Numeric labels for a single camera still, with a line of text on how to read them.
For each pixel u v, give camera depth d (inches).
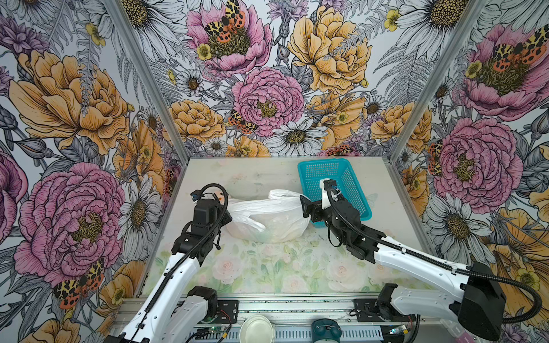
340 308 30.0
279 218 33.5
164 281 18.0
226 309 29.2
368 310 29.3
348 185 41.2
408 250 19.6
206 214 23.0
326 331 25.2
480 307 15.3
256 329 28.2
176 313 22.0
